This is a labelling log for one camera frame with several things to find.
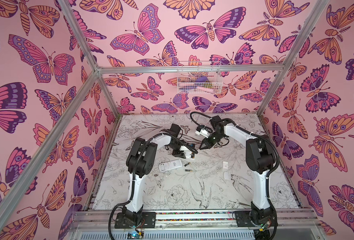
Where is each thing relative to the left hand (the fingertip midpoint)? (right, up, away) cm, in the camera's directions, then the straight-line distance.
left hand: (186, 149), depth 99 cm
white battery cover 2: (+24, -9, -7) cm, 26 cm away
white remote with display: (-10, -8, -7) cm, 15 cm away
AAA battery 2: (+1, -11, -9) cm, 14 cm away
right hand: (+10, +3, -4) cm, 11 cm away
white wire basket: (+8, +43, -5) cm, 44 cm away
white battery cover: (+24, -14, -11) cm, 30 cm away
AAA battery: (+2, -8, -5) cm, 9 cm away
